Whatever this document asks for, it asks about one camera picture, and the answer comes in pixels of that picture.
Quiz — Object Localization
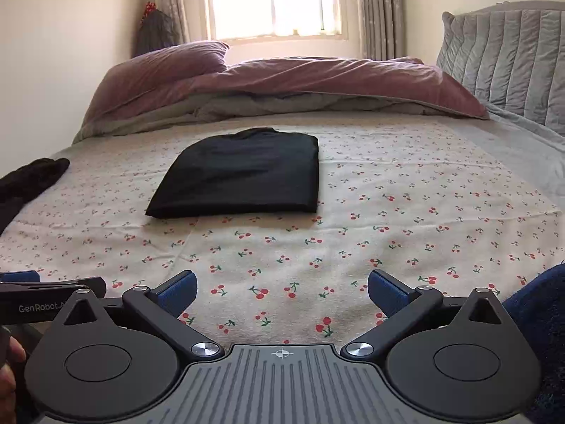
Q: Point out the black crumpled cloth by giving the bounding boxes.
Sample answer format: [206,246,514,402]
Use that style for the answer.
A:
[0,158,70,236]

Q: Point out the grey quilted headboard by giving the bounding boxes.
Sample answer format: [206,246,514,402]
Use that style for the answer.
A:
[436,1,565,139]

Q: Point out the person's dark blue clothing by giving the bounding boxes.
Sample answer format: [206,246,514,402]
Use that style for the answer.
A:
[502,264,565,424]

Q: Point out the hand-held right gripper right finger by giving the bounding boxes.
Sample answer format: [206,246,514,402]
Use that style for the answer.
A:
[341,269,508,359]

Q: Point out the cherry print bed sheet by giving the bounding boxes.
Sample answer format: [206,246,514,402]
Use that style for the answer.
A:
[0,116,565,346]

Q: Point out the grey patterned curtain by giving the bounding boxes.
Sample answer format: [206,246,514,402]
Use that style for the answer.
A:
[354,0,408,61]
[154,0,191,46]

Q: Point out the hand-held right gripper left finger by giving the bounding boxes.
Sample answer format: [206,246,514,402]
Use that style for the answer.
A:
[55,271,224,360]

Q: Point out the mauve pillow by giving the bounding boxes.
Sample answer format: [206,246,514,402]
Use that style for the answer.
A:
[83,41,230,125]

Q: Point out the mauve and grey duvet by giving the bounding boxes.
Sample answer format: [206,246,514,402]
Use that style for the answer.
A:
[72,56,490,144]

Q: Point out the person's left hand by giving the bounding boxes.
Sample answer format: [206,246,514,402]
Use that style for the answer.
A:
[0,337,27,424]

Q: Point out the dark grey hanging garment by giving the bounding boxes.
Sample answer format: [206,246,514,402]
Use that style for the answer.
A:
[133,9,178,59]

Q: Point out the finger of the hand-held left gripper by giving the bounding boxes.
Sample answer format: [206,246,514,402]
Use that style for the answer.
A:
[0,270,40,284]
[0,276,107,298]

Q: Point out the black pants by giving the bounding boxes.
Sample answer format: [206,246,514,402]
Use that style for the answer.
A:
[145,126,319,220]

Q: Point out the grey bed cover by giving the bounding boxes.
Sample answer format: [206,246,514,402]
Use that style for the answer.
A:
[474,101,565,215]

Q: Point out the window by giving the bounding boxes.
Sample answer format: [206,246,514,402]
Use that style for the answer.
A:
[202,0,350,43]

